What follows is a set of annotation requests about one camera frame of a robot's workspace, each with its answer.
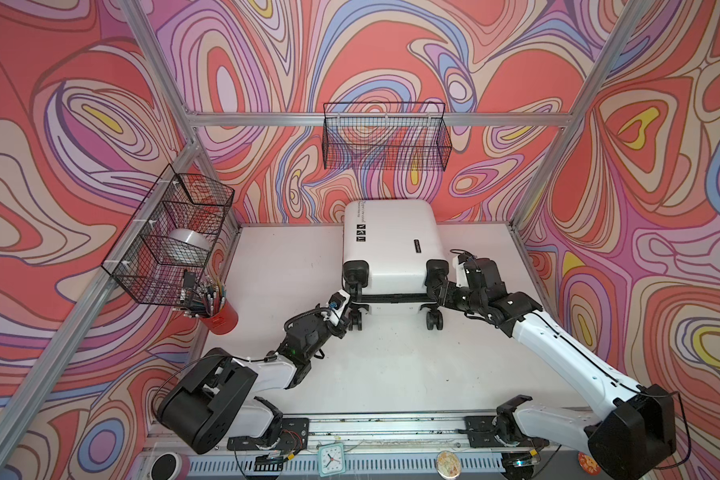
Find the wire basket on back wall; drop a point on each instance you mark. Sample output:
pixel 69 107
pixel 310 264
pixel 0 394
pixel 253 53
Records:
pixel 386 136

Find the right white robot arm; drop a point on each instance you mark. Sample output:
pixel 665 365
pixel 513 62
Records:
pixel 630 428

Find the pink tape roll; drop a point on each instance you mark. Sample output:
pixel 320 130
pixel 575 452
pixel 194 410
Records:
pixel 169 466

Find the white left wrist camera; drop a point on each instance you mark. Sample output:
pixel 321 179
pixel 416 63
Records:
pixel 337 305

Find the white roll in basket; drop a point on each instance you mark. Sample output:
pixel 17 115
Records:
pixel 187 247

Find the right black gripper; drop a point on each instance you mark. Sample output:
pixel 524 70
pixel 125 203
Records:
pixel 446 289

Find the red pen holder cup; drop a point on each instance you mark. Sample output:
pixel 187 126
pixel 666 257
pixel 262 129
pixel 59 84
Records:
pixel 206 301

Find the red round sticker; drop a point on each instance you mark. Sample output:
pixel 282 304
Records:
pixel 588 464

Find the small teal alarm clock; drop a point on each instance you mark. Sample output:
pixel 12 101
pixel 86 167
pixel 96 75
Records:
pixel 331 460

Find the black suitcase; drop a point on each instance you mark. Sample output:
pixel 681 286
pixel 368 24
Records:
pixel 393 261

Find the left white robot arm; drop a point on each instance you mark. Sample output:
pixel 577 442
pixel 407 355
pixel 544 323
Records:
pixel 220 396

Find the wire basket on left wall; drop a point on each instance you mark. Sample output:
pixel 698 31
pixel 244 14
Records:
pixel 164 260

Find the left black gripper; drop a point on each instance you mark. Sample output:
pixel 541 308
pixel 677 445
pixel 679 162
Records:
pixel 340 329

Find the wire basket on wall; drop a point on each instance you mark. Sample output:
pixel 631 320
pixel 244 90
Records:
pixel 164 260
pixel 386 136

